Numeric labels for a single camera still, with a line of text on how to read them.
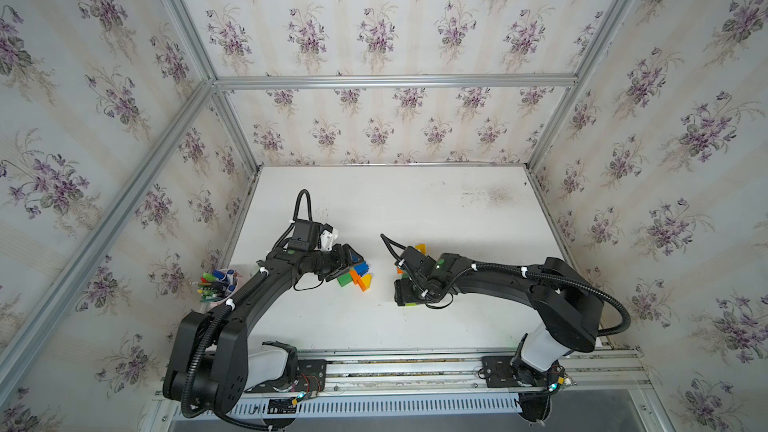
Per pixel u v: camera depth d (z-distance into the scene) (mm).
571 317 441
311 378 721
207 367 400
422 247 946
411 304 759
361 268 884
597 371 759
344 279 877
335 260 732
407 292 748
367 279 879
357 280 881
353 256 800
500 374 732
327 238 800
